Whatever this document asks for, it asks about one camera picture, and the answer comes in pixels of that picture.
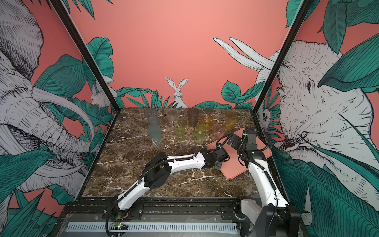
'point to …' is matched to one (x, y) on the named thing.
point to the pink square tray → (231, 167)
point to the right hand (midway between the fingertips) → (235, 137)
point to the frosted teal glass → (155, 132)
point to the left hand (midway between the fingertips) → (219, 161)
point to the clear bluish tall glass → (153, 117)
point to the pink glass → (219, 130)
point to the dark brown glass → (193, 115)
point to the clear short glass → (171, 112)
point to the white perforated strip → (156, 227)
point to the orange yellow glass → (207, 120)
